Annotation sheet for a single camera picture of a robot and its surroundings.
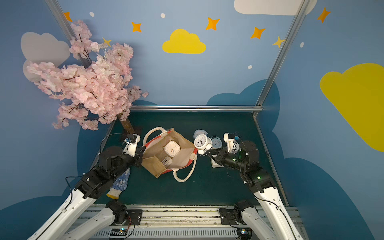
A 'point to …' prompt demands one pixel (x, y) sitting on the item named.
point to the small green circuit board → (119, 233)
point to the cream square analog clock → (172, 148)
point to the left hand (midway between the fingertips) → (143, 145)
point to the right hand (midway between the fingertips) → (209, 150)
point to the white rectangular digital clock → (215, 165)
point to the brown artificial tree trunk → (128, 127)
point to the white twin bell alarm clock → (202, 143)
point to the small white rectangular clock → (166, 161)
